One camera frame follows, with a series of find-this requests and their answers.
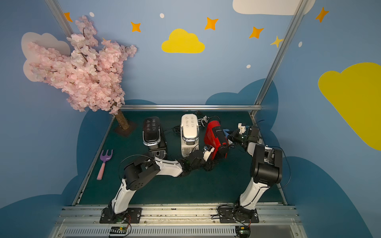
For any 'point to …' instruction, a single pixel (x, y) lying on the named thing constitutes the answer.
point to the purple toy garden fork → (105, 158)
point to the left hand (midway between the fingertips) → (216, 157)
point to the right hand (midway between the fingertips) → (225, 131)
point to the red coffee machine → (214, 135)
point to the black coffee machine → (154, 137)
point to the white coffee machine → (189, 134)
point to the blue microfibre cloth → (225, 133)
